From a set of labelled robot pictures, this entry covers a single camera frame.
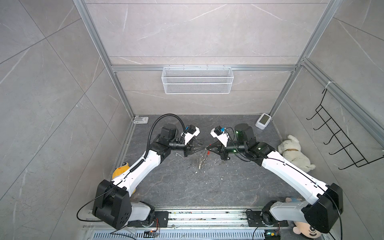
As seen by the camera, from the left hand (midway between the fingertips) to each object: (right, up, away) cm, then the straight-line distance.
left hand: (202, 142), depth 73 cm
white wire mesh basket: (-2, +40, +28) cm, 49 cm away
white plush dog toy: (+56, -6, +17) cm, 59 cm away
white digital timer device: (+48, +12, +38) cm, 62 cm away
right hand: (+3, -2, -1) cm, 3 cm away
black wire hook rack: (+63, -5, -13) cm, 64 cm away
